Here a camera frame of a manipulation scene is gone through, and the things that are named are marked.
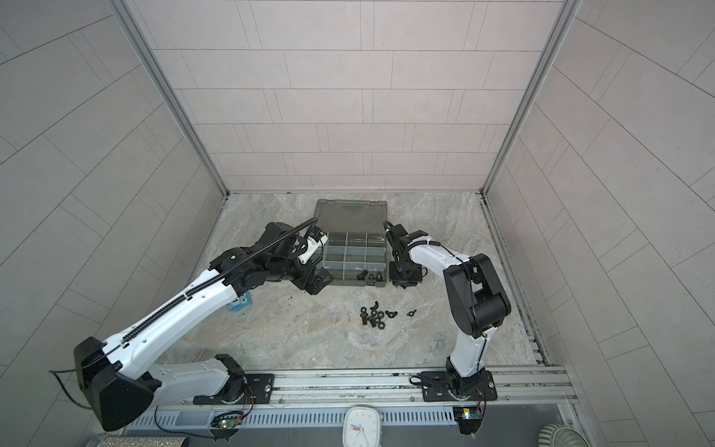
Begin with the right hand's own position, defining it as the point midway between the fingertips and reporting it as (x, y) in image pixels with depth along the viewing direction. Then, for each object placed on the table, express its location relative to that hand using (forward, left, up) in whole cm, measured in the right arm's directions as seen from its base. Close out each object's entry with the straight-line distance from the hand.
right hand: (399, 281), depth 91 cm
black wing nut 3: (-10, -3, 0) cm, 11 cm away
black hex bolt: (-11, +12, +1) cm, 16 cm away
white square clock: (-38, +13, +3) cm, 40 cm away
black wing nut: (-8, +8, 0) cm, 11 cm away
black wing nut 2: (-11, +4, +1) cm, 12 cm away
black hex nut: (-14, +7, 0) cm, 16 cm away
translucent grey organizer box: (+10, +14, +3) cm, 18 cm away
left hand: (-4, +21, +19) cm, 28 cm away
